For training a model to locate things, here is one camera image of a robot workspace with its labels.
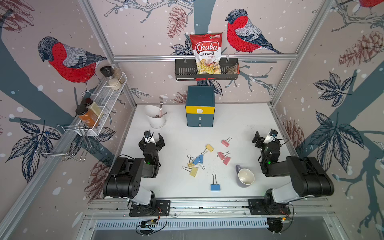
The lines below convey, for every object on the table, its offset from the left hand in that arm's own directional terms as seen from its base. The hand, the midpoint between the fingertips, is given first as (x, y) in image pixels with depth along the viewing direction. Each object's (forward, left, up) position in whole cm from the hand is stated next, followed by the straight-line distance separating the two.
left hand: (154, 132), depth 90 cm
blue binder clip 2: (-12, -30, -10) cm, 34 cm away
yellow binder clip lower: (-20, -25, -10) cm, 34 cm away
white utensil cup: (+18, +3, -6) cm, 20 cm away
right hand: (+1, -68, 0) cm, 68 cm away
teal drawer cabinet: (+22, -29, +10) cm, 38 cm away
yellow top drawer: (+11, -28, +8) cm, 32 cm away
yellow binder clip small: (-16, -23, -10) cm, 30 cm away
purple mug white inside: (-24, -54, -8) cm, 59 cm away
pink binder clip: (-1, -46, -11) cm, 47 cm away
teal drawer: (+10, -29, -1) cm, 31 cm away
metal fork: (+38, +3, -7) cm, 38 cm away
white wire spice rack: (+17, +30, +14) cm, 37 cm away
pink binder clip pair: (-10, -43, -11) cm, 45 cm away
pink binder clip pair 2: (-13, -45, -11) cm, 48 cm away
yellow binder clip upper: (-5, -34, -11) cm, 36 cm away
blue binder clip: (-14, -27, -11) cm, 32 cm away
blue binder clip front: (-29, -37, -11) cm, 48 cm away
